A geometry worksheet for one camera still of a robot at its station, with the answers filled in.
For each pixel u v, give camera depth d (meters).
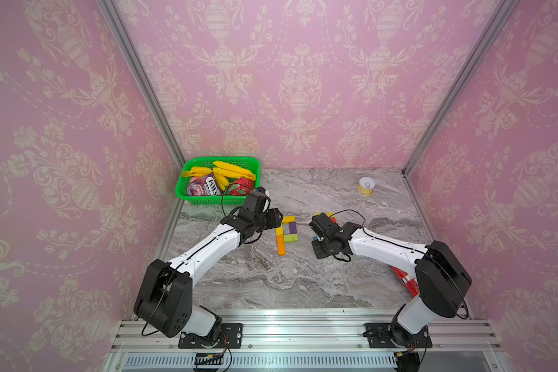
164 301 0.42
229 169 1.11
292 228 1.00
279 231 0.97
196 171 1.12
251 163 1.16
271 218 0.76
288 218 1.03
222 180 1.10
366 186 1.09
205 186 1.06
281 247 0.94
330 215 0.80
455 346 1.82
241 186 1.04
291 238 0.96
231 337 0.75
